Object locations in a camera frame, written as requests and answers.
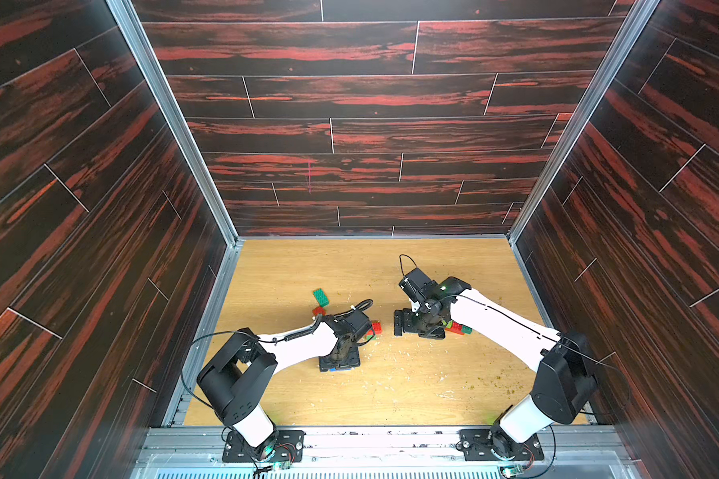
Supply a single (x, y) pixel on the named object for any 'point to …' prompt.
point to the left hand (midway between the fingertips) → (348, 364)
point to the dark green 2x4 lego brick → (321, 297)
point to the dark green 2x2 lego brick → (466, 329)
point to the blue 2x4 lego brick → (334, 369)
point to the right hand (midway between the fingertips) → (412, 328)
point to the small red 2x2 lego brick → (319, 310)
